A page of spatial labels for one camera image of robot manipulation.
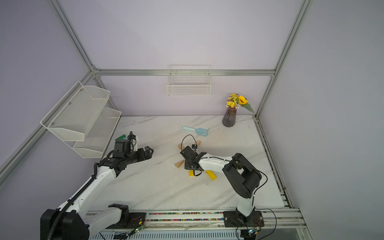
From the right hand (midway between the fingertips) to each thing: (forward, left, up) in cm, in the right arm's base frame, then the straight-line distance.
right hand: (191, 165), depth 94 cm
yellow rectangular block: (-5, 0, 0) cm, 5 cm away
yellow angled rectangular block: (-7, -12, +1) cm, 14 cm away
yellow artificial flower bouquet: (+31, -29, +26) cm, 50 cm away
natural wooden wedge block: (0, +8, +2) cm, 8 cm away
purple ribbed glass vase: (+35, -28, +8) cm, 46 cm away
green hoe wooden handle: (+21, +50, +4) cm, 54 cm away
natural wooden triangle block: (+14, +8, +2) cm, 16 cm away
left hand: (+1, +26, +13) cm, 29 cm away
